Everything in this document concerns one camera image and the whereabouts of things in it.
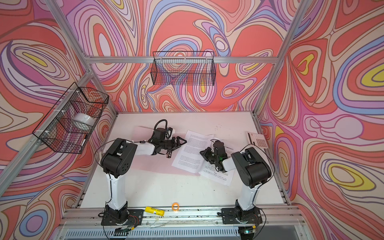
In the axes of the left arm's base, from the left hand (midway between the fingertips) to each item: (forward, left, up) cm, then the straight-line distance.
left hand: (185, 143), depth 97 cm
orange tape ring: (-36, +3, -4) cm, 37 cm away
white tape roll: (-4, +49, +28) cm, 57 cm away
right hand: (-6, -10, -5) cm, 12 cm away
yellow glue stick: (-39, +14, -2) cm, 42 cm away
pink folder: (+8, +31, -1) cm, 32 cm away
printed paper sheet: (-9, -2, -4) cm, 10 cm away
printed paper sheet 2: (-2, -32, -4) cm, 32 cm away
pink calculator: (+5, -49, -2) cm, 50 cm away
